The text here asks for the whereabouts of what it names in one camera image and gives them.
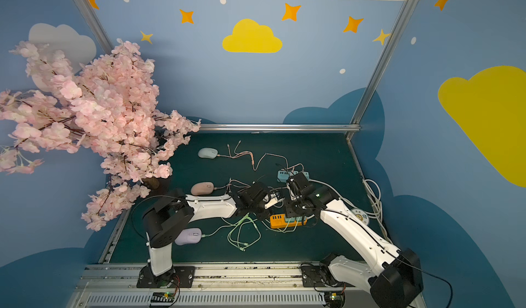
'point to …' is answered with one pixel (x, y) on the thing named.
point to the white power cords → (373, 192)
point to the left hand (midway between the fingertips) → (273, 202)
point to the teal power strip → (283, 176)
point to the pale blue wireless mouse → (208, 152)
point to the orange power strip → (279, 221)
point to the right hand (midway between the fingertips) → (293, 206)
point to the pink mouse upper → (202, 188)
